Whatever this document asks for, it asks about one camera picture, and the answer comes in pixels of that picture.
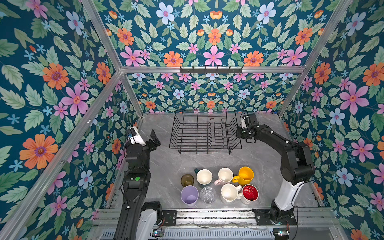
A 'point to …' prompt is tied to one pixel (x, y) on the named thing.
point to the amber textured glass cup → (187, 179)
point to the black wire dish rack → (200, 131)
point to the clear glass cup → (208, 195)
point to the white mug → (229, 192)
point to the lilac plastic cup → (189, 195)
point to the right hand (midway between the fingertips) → (237, 132)
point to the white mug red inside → (249, 193)
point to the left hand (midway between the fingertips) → (145, 129)
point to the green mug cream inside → (204, 177)
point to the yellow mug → (245, 175)
